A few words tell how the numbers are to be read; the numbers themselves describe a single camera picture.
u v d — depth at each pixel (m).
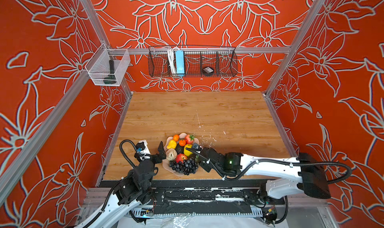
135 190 0.55
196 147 0.65
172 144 0.84
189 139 0.85
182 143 0.83
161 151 0.68
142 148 0.61
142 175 0.53
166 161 0.80
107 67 0.91
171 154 0.77
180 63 0.90
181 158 0.79
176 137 0.87
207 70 0.95
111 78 0.79
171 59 0.89
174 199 0.73
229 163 0.53
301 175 0.41
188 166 0.73
